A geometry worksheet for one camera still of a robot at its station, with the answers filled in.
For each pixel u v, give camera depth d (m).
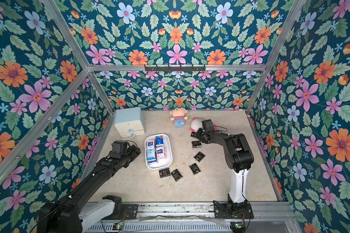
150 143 0.93
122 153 0.67
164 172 0.85
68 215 0.39
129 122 0.96
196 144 0.98
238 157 0.55
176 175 0.84
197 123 1.04
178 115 1.09
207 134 0.82
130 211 0.74
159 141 0.93
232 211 0.66
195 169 0.86
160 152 0.89
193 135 1.03
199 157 0.91
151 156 0.88
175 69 0.93
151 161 0.88
